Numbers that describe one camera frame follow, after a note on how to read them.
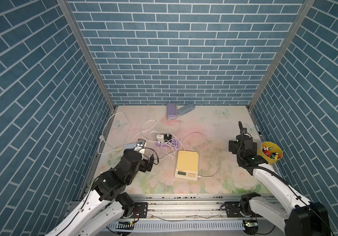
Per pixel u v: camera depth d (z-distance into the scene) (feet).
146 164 2.07
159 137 3.06
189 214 2.43
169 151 3.07
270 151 2.77
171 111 3.81
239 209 2.40
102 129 3.62
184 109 3.86
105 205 1.52
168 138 3.07
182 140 3.32
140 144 1.96
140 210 2.42
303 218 1.27
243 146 2.07
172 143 3.15
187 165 2.86
